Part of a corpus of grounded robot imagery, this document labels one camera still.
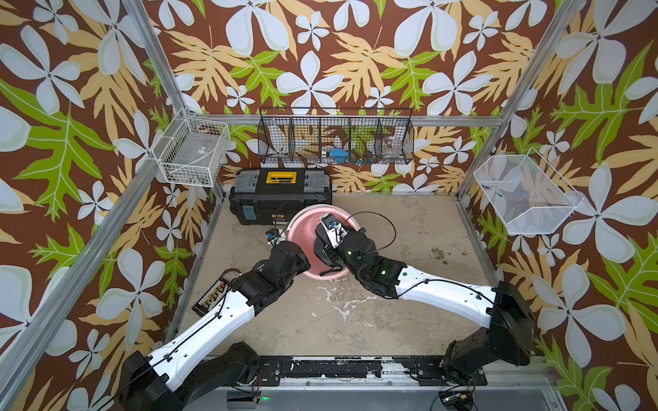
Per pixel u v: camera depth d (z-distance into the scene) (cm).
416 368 75
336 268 76
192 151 86
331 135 97
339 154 94
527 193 82
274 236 67
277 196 97
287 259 55
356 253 55
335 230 60
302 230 86
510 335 41
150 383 38
